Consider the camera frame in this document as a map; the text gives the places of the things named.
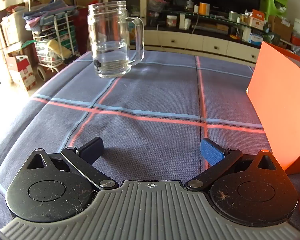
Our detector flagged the blue checked tablecloth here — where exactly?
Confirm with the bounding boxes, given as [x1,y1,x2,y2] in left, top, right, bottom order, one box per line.
[0,49,300,233]

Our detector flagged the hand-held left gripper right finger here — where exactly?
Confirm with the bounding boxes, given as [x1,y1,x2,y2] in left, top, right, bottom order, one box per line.
[184,137,277,192]

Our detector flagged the wire shopping trolley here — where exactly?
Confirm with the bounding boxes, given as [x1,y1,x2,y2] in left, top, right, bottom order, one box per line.
[24,0,82,81]

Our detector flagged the green stacked bins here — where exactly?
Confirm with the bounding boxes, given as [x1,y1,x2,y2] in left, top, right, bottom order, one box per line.
[261,0,290,18]

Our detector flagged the brown cardboard box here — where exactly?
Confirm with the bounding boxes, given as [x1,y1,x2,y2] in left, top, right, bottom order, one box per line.
[269,15,294,43]

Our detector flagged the cream television cabinet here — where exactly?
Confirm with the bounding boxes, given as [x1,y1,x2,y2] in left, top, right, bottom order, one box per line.
[129,27,262,64]

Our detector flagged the blue tissue box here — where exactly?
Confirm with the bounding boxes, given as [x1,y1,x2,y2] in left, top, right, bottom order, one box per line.
[249,32,264,46]

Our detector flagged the orange cardboard box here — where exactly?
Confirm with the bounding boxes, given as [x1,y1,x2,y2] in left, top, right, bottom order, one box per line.
[246,41,300,175]

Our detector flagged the red and white carton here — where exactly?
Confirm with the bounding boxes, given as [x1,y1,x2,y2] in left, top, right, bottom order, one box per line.
[6,55,38,92]

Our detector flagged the glass mug jar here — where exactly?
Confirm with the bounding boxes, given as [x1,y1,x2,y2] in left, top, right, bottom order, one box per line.
[87,0,145,79]

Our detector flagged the white jar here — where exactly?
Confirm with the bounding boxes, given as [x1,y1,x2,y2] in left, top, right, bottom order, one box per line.
[166,15,178,28]

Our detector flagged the orange canister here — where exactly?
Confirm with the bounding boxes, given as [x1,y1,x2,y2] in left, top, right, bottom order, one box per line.
[199,2,211,16]

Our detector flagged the white glass-door cabinet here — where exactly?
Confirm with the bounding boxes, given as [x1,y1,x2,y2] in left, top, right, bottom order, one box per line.
[102,0,150,27]

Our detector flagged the orange and white carton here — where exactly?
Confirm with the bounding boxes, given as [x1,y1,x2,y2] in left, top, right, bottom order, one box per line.
[247,9,266,30]

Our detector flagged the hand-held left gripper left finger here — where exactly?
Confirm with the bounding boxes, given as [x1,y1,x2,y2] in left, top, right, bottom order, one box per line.
[27,137,119,190]

